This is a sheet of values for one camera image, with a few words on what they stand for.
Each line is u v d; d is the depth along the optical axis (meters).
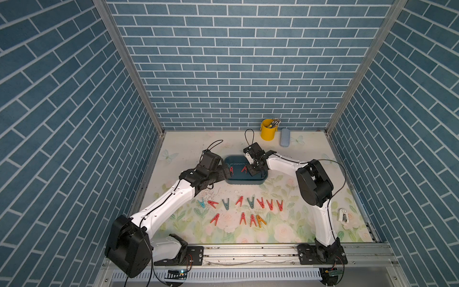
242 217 0.84
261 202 0.89
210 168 0.61
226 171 0.74
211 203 0.88
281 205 0.88
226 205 0.88
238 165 1.05
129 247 0.40
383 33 0.78
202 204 0.89
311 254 0.74
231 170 1.00
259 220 0.83
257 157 0.80
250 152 0.83
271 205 0.88
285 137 1.16
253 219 0.83
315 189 0.55
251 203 0.89
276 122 1.03
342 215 0.84
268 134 1.15
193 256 0.73
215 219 0.84
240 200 0.89
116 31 0.77
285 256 0.75
